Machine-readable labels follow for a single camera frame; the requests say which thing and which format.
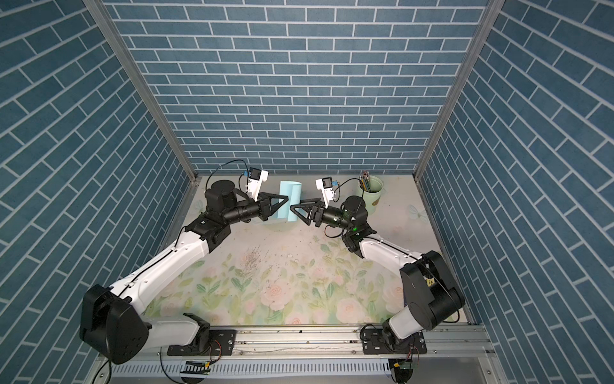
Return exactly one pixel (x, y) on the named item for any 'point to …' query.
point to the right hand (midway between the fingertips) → (297, 209)
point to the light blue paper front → (293, 191)
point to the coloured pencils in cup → (364, 177)
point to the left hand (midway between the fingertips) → (292, 201)
